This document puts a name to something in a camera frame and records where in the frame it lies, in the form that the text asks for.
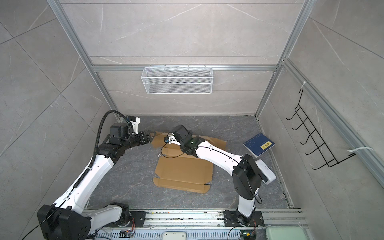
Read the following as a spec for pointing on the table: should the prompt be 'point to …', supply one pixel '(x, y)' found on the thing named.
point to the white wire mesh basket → (177, 80)
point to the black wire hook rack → (322, 148)
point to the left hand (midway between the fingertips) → (150, 130)
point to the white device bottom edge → (174, 235)
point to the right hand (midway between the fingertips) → (187, 130)
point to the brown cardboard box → (175, 169)
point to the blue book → (259, 144)
